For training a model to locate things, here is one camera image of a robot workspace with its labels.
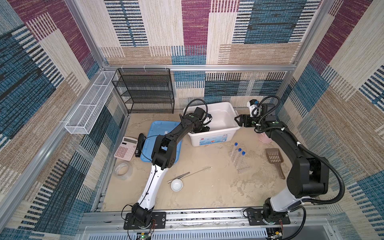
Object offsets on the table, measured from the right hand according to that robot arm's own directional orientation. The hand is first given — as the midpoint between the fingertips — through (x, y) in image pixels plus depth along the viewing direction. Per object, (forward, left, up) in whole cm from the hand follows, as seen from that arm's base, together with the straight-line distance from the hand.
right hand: (241, 119), depth 88 cm
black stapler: (-1, +62, -16) cm, 64 cm away
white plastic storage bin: (+11, +6, -21) cm, 24 cm away
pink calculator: (-7, +71, -17) cm, 74 cm away
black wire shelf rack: (+33, +62, -3) cm, 70 cm away
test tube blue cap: (-14, +5, -12) cm, 19 cm away
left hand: (+3, +18, -14) cm, 23 cm away
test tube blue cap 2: (-18, +3, -13) cm, 22 cm away
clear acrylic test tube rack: (-19, +3, -11) cm, 23 cm away
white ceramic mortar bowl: (-30, +38, -18) cm, 52 cm away
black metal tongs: (-25, +37, -20) cm, 49 cm away
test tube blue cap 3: (-20, +2, -12) cm, 23 cm away
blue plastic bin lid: (+11, +54, -19) cm, 58 cm away
